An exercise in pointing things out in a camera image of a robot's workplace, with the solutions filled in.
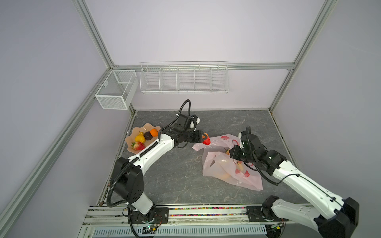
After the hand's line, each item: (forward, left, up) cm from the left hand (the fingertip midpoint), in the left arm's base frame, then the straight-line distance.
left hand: (204, 137), depth 81 cm
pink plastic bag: (-15, -6, -1) cm, 16 cm away
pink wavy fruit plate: (+13, +48, -15) cm, 52 cm away
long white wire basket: (+41, +9, +12) cm, 44 cm away
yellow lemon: (+12, +41, -13) cm, 44 cm away
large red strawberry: (-1, -1, -1) cm, 2 cm away
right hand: (-8, -12, -1) cm, 14 cm away
